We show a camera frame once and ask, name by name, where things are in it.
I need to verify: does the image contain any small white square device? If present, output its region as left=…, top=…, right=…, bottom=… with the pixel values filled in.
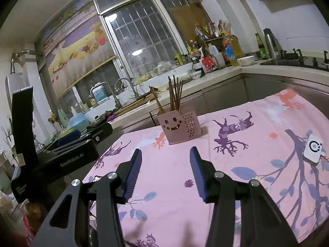
left=303, top=134, right=324, bottom=165

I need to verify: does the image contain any dark soy sauce bottle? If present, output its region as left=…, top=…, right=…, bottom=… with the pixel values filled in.
left=191, top=40, right=202, bottom=63

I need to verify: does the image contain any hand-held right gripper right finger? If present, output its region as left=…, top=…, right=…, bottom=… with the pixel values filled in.
left=190, top=146, right=299, bottom=247

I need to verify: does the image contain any white wall water heater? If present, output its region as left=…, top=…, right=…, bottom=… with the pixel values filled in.
left=5, top=73, right=26, bottom=103

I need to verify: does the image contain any white plastic bag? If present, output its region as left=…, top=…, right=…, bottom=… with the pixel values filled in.
left=155, top=62, right=171, bottom=74

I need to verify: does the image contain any fruit print window blind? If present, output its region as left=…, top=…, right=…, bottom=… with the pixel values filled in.
left=42, top=0, right=117, bottom=98

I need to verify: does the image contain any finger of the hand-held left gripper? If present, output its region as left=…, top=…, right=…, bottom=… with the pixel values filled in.
left=82, top=122, right=113, bottom=142
left=45, top=130, right=82, bottom=152

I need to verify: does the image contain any barred kitchen window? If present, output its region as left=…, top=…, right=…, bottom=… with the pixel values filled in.
left=94, top=0, right=191, bottom=78

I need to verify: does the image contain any pink smiley utensil holder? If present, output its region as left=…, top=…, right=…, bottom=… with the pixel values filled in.
left=157, top=105, right=203, bottom=144

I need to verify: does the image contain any green glass sauce bottle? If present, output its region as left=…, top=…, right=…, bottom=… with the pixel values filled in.
left=255, top=33, right=268, bottom=59

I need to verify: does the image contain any steel thermos jug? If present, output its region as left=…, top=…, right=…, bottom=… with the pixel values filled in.
left=263, top=28, right=279, bottom=59

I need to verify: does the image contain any bunch of seasoning packets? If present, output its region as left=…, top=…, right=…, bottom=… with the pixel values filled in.
left=194, top=19, right=232, bottom=40

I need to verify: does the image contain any pink deer print tablecloth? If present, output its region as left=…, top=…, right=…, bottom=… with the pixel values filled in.
left=82, top=89, right=329, bottom=247

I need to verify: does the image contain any steel kitchen counter cabinet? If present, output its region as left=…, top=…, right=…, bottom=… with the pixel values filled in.
left=36, top=63, right=329, bottom=144

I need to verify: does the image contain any person's left hand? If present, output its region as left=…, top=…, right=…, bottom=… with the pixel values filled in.
left=26, top=203, right=49, bottom=227

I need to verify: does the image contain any tall steel faucet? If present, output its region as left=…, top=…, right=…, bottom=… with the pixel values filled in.
left=90, top=82, right=121, bottom=108

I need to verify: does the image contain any person's left forearm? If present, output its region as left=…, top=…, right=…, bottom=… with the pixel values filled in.
left=10, top=208, right=36, bottom=247

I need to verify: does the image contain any metal exhaust pipe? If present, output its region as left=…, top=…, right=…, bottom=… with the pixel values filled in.
left=10, top=49, right=43, bottom=74

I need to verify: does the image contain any bunch of wooden chopsticks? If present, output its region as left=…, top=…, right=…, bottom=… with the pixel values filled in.
left=150, top=75, right=183, bottom=115

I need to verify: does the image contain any white ceramic bowl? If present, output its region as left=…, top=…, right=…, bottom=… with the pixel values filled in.
left=236, top=56, right=255, bottom=66

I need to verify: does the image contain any white blue print canister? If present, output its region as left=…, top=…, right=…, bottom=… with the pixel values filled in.
left=92, top=84, right=108, bottom=105

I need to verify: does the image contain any blue plastic lidded container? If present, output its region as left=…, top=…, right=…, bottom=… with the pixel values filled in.
left=68, top=113, right=89, bottom=132

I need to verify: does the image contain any wooden cutting board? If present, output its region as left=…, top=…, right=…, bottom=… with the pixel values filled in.
left=117, top=94, right=158, bottom=116

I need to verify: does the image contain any black pan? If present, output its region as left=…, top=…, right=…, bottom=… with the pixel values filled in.
left=86, top=113, right=111, bottom=132

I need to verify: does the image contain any red snack packet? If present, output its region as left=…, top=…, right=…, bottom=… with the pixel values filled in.
left=202, top=56, right=218, bottom=73

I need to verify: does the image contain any brown cardboard sheet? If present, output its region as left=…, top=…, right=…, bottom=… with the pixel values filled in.
left=168, top=4, right=206, bottom=40

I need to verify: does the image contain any white plastic jug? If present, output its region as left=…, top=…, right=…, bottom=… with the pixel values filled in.
left=207, top=44, right=226, bottom=69

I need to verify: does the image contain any large cooking oil bottle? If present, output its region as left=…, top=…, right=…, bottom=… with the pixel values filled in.
left=222, top=35, right=243, bottom=66

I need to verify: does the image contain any curved steel faucet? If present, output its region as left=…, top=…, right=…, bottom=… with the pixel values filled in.
left=114, top=77, right=138, bottom=99

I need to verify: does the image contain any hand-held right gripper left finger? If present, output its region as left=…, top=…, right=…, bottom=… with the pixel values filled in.
left=32, top=148, right=142, bottom=247

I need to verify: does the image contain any black gas stove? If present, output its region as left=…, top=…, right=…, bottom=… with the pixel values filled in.
left=259, top=48, right=329, bottom=72

